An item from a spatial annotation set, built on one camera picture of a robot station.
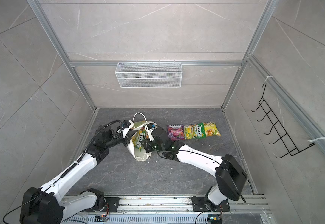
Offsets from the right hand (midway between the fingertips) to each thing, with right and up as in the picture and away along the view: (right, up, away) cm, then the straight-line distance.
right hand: (142, 141), depth 78 cm
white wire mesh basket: (+3, +45, +22) cm, 51 cm away
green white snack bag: (+35, +4, +23) cm, 42 cm away
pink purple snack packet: (+21, +3, +21) cm, 30 cm away
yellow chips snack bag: (+47, +5, +23) cm, 53 cm away
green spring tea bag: (-5, 0, +13) cm, 14 cm away
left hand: (-4, +9, -1) cm, 9 cm away
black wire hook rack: (+69, +1, -18) cm, 71 cm away
